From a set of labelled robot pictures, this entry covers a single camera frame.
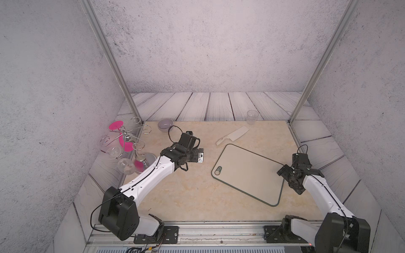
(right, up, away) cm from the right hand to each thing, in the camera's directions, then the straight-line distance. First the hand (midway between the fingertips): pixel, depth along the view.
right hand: (288, 177), depth 84 cm
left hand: (-48, +13, -1) cm, 50 cm away
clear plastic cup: (-10, +36, +35) cm, 52 cm away
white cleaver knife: (-25, +22, +28) cm, 43 cm away
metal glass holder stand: (-80, +23, -8) cm, 84 cm away
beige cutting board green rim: (-16, -2, +14) cm, 22 cm away
